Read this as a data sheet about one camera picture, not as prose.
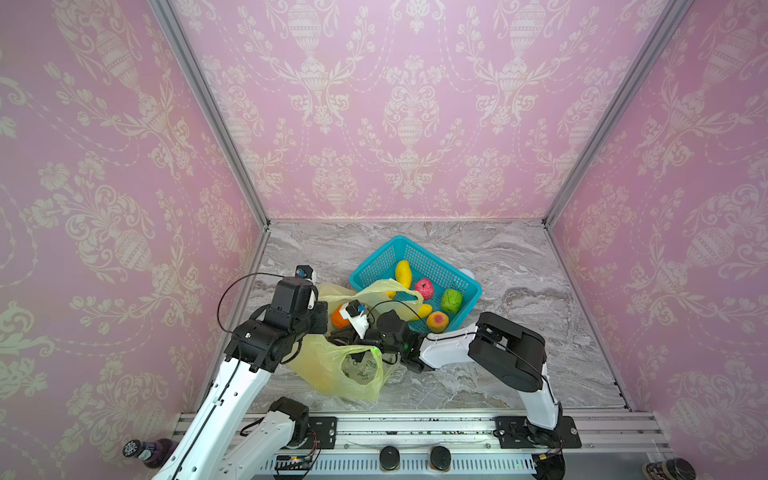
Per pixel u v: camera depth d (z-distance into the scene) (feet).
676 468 2.01
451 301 3.02
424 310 3.00
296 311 1.74
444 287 3.25
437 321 2.88
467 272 3.25
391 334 2.16
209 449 1.27
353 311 2.33
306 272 2.08
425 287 3.10
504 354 1.66
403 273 3.28
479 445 2.39
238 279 1.87
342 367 2.14
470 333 1.81
